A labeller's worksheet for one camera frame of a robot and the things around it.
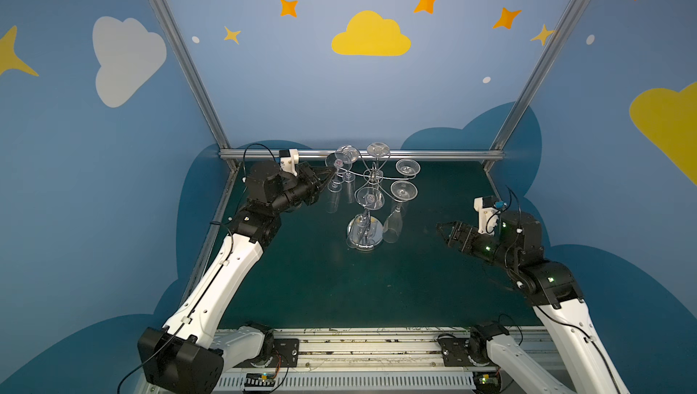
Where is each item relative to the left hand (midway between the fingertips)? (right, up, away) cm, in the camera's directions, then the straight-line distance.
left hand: (335, 165), depth 66 cm
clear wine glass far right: (+20, +1, +12) cm, 24 cm away
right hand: (+30, -16, +3) cm, 34 cm away
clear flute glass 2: (+12, +6, +16) cm, 21 cm away
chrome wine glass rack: (+8, -1, +9) cm, 12 cm away
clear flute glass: (+3, +4, +12) cm, 13 cm away
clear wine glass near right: (+17, -7, +4) cm, 19 cm away
